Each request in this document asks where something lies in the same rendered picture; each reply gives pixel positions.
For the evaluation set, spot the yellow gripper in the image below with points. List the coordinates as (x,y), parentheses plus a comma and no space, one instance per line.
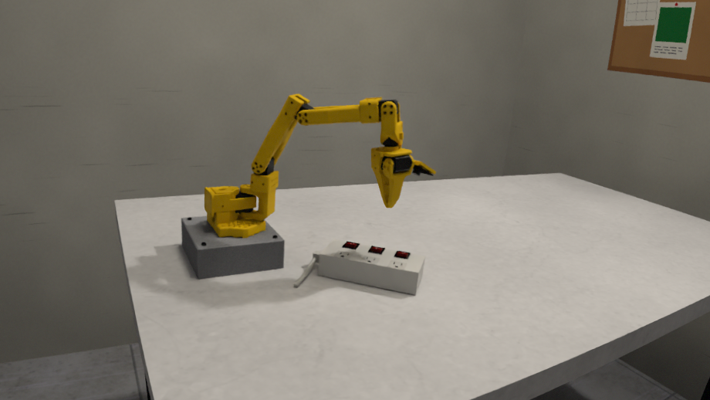
(391,165)

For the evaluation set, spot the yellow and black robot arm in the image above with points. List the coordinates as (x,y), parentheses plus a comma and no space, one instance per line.
(231,204)

